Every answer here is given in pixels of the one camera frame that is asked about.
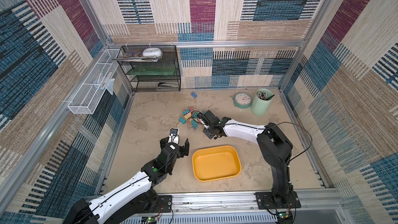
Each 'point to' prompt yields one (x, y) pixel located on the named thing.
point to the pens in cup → (263, 95)
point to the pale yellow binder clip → (187, 116)
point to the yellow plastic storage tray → (214, 163)
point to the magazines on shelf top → (137, 56)
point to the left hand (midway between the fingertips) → (179, 138)
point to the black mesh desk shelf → (151, 68)
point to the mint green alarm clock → (242, 100)
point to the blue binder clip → (194, 95)
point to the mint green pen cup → (260, 103)
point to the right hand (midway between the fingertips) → (209, 126)
